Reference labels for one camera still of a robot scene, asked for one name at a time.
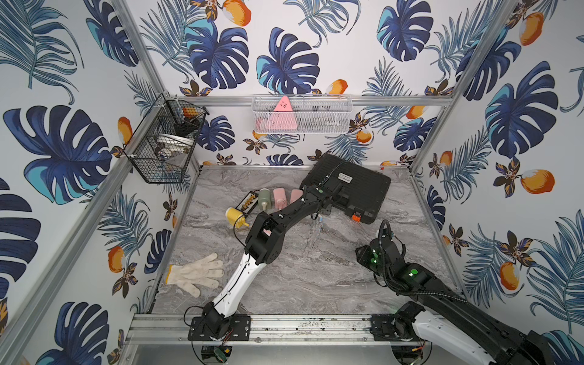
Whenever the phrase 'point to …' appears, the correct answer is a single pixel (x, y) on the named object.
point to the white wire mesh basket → (309, 114)
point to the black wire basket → (159, 150)
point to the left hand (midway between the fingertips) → (320, 202)
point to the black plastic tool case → (357, 192)
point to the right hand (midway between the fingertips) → (357, 250)
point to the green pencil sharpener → (265, 199)
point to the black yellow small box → (248, 203)
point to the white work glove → (203, 272)
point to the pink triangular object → (283, 117)
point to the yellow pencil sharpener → (236, 217)
